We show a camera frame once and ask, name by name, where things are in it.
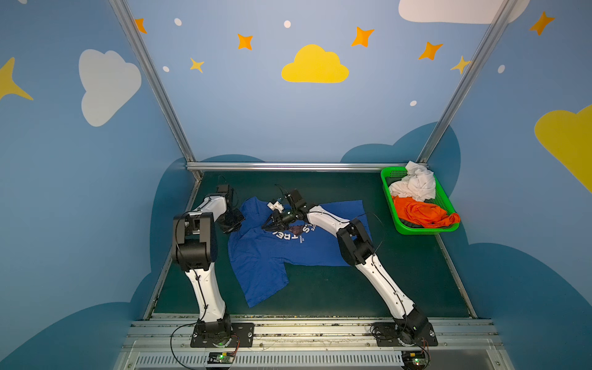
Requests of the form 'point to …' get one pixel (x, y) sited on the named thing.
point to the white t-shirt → (419, 183)
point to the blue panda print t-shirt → (260, 257)
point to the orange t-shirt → (425, 214)
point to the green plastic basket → (442, 199)
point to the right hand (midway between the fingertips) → (264, 227)
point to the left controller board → (220, 358)
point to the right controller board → (414, 359)
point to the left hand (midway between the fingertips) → (242, 225)
